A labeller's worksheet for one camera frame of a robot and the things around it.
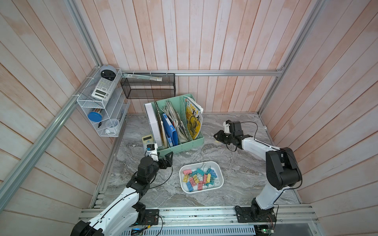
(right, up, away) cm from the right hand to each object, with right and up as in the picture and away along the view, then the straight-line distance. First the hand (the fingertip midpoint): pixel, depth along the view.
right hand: (214, 134), depth 96 cm
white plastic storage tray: (-10, -25, -10) cm, 29 cm away
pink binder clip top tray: (-18, -22, -10) cm, 30 cm away
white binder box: (-38, +8, -15) cm, 41 cm away
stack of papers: (-21, +1, -6) cm, 22 cm away
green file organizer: (-24, +21, +1) cm, 32 cm away
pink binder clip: (-11, -28, -14) cm, 34 cm away
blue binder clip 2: (-2, -24, -8) cm, 25 cm away
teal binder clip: (-10, -22, -8) cm, 26 cm away
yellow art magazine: (-14, +13, -3) cm, 19 cm away
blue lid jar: (-68, +11, -20) cm, 71 cm away
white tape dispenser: (-63, +6, -12) cm, 64 cm away
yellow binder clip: (-19, -26, -11) cm, 34 cm away
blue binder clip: (-17, -29, -14) cm, 37 cm away
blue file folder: (-27, 0, -12) cm, 30 cm away
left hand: (-30, -11, -14) cm, 35 cm away
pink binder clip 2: (-8, -25, -13) cm, 29 cm away
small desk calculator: (-47, -4, +7) cm, 48 cm away
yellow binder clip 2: (-6, -24, -14) cm, 29 cm away
